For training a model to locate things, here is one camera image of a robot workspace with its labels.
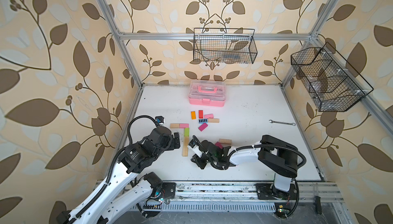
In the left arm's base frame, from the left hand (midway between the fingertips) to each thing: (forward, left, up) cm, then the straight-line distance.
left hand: (169, 135), depth 71 cm
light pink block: (+17, -3, -21) cm, 27 cm away
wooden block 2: (+7, -6, -20) cm, 22 cm away
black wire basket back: (+56, -29, +14) cm, 65 cm away
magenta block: (+17, -16, -21) cm, 31 cm away
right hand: (-3, -10, -21) cm, 23 cm away
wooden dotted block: (+6, -29, -18) cm, 35 cm away
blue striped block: (+20, -16, -19) cm, 32 cm away
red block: (+26, -14, -20) cm, 36 cm away
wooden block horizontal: (+22, -23, -21) cm, 38 cm away
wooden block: (+18, +3, -22) cm, 28 cm away
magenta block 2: (+5, -25, -20) cm, 33 cm away
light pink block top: (+24, -20, -20) cm, 37 cm away
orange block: (+25, -9, -20) cm, 33 cm away
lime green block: (+13, -6, -21) cm, 26 cm away
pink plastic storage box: (+37, -20, -10) cm, 43 cm away
